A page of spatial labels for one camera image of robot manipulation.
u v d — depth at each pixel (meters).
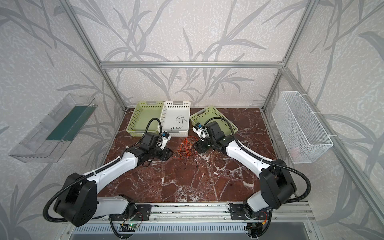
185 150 0.91
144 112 1.18
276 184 0.43
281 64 0.94
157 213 0.75
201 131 0.74
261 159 0.47
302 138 0.61
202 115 1.12
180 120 1.11
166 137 0.78
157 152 0.74
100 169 0.48
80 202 0.41
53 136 0.65
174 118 1.15
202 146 0.73
